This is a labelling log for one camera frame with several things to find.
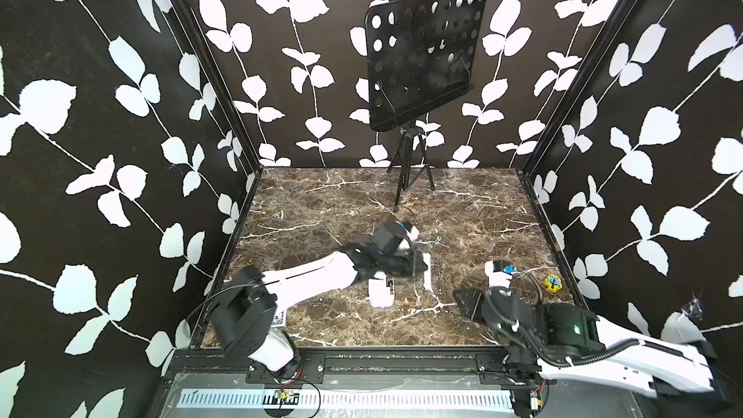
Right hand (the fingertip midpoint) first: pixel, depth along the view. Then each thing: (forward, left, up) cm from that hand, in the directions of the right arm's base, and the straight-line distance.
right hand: (452, 296), depth 69 cm
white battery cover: (+8, +5, -4) cm, 10 cm away
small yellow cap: (+11, -36, -17) cm, 41 cm away
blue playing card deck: (-1, +47, -15) cm, 49 cm away
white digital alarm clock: (+6, +18, -14) cm, 23 cm away
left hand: (+9, +4, -2) cm, 10 cm away
